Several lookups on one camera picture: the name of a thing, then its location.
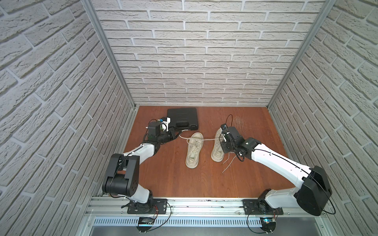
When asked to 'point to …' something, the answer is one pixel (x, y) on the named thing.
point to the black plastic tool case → (184, 119)
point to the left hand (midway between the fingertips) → (183, 129)
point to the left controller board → (144, 224)
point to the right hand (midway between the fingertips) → (227, 141)
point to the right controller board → (268, 224)
